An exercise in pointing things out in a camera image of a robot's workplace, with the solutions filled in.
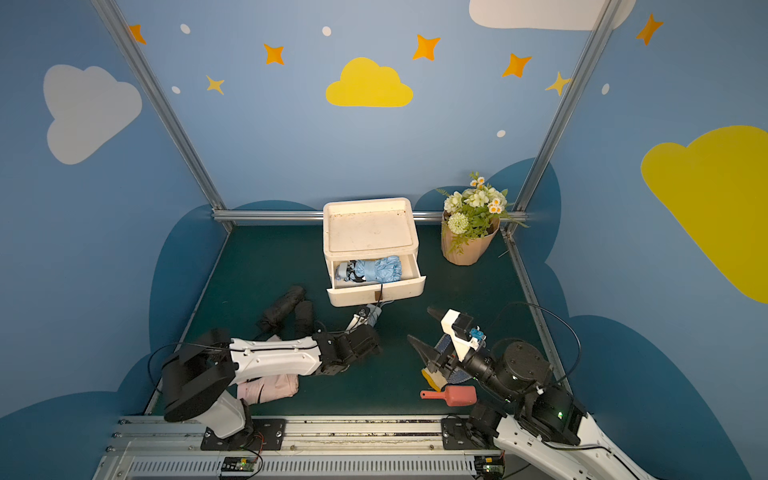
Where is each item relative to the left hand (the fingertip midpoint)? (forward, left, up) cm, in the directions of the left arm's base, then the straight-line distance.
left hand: (362, 334), depth 87 cm
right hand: (-9, -16, +30) cm, 35 cm away
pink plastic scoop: (-15, -27, -4) cm, 31 cm away
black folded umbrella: (+6, +19, -2) cm, 20 cm away
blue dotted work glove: (-11, -22, -4) cm, 25 cm away
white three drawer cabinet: (+16, -2, +20) cm, 26 cm away
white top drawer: (+5, +4, +15) cm, 16 cm away
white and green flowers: (+31, -33, +21) cm, 50 cm away
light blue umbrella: (+12, -6, +17) cm, 21 cm away
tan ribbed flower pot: (+30, -37, +4) cm, 48 cm away
